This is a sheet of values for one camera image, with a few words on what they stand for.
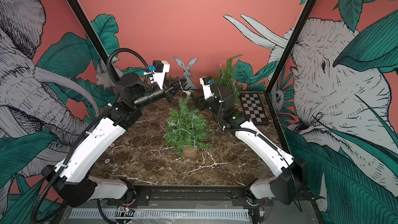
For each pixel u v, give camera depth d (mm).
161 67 478
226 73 796
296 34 866
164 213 702
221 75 820
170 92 514
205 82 584
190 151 848
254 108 1074
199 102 617
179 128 638
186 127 653
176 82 546
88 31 859
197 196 756
